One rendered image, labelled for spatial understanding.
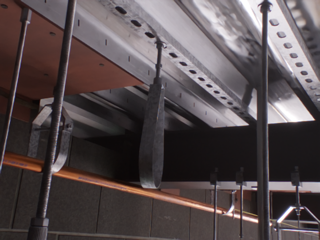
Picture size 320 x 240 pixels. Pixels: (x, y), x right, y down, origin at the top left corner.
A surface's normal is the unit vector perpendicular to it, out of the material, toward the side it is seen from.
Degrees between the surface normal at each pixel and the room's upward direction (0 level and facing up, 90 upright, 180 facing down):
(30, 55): 180
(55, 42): 180
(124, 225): 90
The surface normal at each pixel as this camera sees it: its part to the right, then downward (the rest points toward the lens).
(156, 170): -0.18, -0.50
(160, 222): 0.86, -0.09
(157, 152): -0.21, -0.02
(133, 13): -0.07, 0.96
